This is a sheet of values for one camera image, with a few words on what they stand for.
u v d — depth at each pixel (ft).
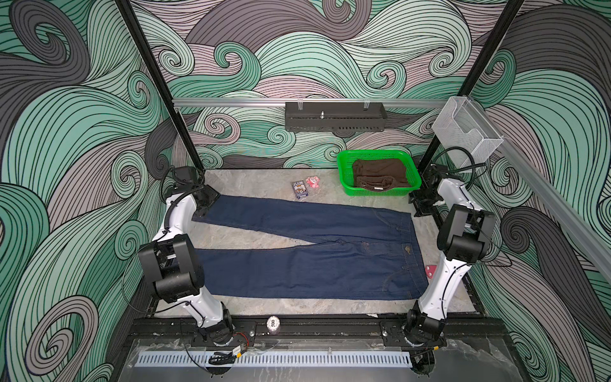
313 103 2.97
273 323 2.29
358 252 2.95
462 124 3.03
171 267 1.55
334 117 3.17
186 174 2.29
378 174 3.66
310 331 2.45
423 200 2.63
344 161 3.84
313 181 3.64
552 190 1.97
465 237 1.83
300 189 3.62
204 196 2.61
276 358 2.29
